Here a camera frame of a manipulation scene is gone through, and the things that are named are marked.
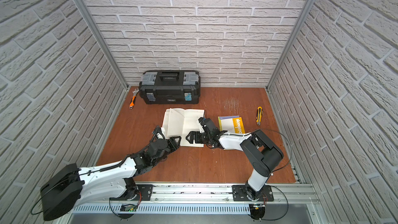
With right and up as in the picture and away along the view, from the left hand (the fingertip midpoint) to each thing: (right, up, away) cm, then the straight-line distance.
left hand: (182, 137), depth 82 cm
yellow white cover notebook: (+31, +4, +13) cm, 34 cm away
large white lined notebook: (-4, +6, +17) cm, 18 cm away
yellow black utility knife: (+48, +8, +18) cm, 52 cm away
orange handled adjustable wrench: (-39, +18, +25) cm, 50 cm away
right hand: (+6, -2, +8) cm, 10 cm away
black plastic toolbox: (-10, +29, +16) cm, 34 cm away
